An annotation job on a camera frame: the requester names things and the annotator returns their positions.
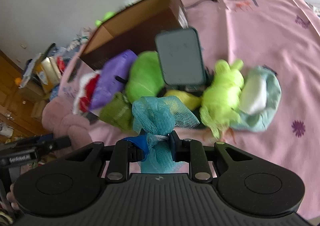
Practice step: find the purple tissue pack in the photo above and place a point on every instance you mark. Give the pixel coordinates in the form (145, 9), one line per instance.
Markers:
(108, 85)

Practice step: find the neon green fluffy plush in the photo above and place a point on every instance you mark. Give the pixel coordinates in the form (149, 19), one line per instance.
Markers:
(221, 99)

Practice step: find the brown cardboard box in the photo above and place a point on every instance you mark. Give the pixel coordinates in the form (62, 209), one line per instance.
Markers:
(133, 28)

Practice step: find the person's hand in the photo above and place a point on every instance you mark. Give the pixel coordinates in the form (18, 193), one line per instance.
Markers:
(11, 198)

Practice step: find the green plush toy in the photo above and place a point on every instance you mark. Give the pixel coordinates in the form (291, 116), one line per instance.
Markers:
(145, 77)

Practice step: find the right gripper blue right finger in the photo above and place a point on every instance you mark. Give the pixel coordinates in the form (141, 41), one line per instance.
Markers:
(180, 148)

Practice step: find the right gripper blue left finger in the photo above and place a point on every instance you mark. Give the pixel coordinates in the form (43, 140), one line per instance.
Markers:
(138, 147)

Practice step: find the yellow plush piece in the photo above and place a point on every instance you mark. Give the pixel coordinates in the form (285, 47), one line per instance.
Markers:
(190, 101)

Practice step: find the light teal white plush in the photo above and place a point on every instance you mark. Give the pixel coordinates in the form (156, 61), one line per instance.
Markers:
(259, 100)

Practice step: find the pink plush toy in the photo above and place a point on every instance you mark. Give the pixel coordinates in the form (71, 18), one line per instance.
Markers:
(58, 118)

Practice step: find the green phone stand mirror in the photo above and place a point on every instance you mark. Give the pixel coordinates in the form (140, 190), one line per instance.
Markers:
(180, 58)

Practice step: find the teal mesh bath pouf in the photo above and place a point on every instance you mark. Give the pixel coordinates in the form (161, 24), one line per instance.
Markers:
(158, 117)

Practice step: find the red white small cloth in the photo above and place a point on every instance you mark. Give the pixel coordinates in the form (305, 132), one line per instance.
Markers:
(87, 84)

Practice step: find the neon green yellow plush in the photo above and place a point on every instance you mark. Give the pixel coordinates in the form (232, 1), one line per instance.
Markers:
(107, 16)

